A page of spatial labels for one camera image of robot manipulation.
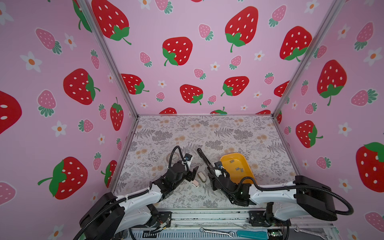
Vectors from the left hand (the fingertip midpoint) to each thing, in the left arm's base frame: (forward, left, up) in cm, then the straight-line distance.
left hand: (193, 163), depth 84 cm
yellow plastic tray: (+5, -27, -11) cm, 30 cm away
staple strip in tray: (+2, -28, -10) cm, 30 cm away
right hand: (-5, -9, -2) cm, 11 cm away
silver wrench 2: (-30, -51, -10) cm, 60 cm away
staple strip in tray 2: (+7, -25, -10) cm, 28 cm away
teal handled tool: (-32, -32, -9) cm, 47 cm away
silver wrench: (-31, -18, -9) cm, 37 cm away
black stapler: (+5, -9, -8) cm, 13 cm away
